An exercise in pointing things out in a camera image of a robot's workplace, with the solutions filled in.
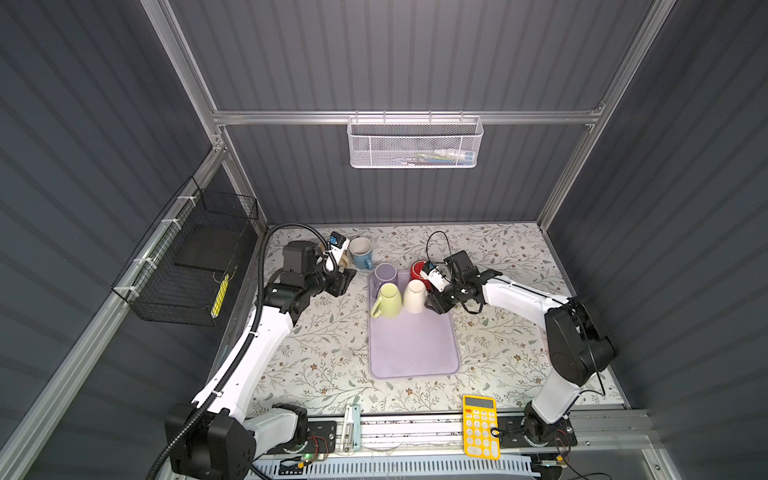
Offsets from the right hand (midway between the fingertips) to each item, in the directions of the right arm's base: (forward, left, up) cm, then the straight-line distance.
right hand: (436, 300), depth 93 cm
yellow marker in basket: (-12, +53, +23) cm, 59 cm away
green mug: (-3, +15, +2) cm, 15 cm away
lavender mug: (+8, +16, +4) cm, 19 cm away
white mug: (0, +7, +3) cm, 8 cm away
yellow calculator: (-32, -9, -4) cm, 33 cm away
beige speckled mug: (+15, +30, +1) cm, 34 cm away
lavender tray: (-13, +8, -5) cm, 16 cm away
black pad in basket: (0, +59, +26) cm, 65 cm away
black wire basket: (-6, +65, +25) cm, 69 cm away
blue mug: (+21, +25, +1) cm, 33 cm away
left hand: (-1, +26, +19) cm, 32 cm away
